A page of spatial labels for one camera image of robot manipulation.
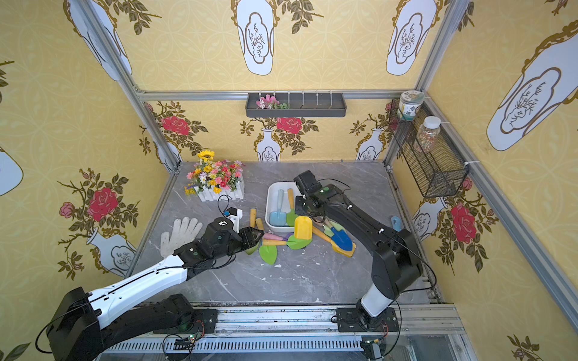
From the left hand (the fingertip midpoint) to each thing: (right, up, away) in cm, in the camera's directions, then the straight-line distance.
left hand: (255, 231), depth 81 cm
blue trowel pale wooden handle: (+34, -6, +12) cm, 36 cm away
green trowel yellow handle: (+13, +3, +19) cm, 23 cm away
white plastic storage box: (+3, +8, +22) cm, 23 cm away
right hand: (+19, +9, +7) cm, 22 cm away
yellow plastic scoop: (+17, +1, +3) cm, 18 cm away
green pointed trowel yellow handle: (-4, +2, +16) cm, 17 cm away
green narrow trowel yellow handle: (+4, -10, +8) cm, 13 cm away
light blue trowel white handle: (+7, +2, +19) cm, 20 cm away
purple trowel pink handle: (+8, -5, +13) cm, 16 cm away
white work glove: (-33, -3, +15) cm, 37 cm away
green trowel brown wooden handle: (+29, 0, +15) cm, 32 cm away
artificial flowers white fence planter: (-19, +18, +14) cm, 30 cm away
